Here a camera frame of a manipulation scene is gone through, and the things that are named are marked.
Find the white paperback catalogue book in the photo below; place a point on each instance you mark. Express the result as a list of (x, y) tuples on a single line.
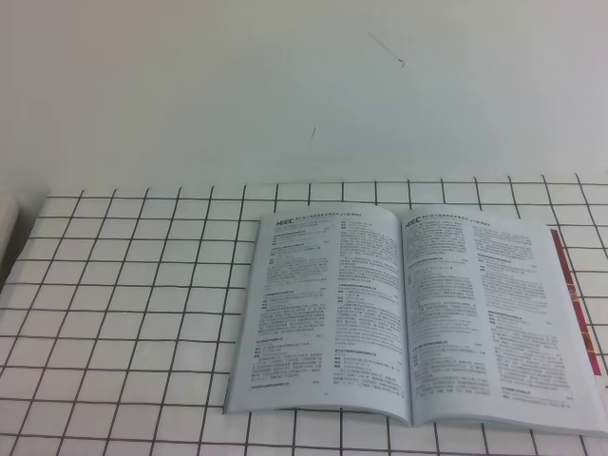
[(442, 314)]

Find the white black-grid tablecloth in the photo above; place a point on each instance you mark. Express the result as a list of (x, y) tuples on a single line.
[(120, 316)]

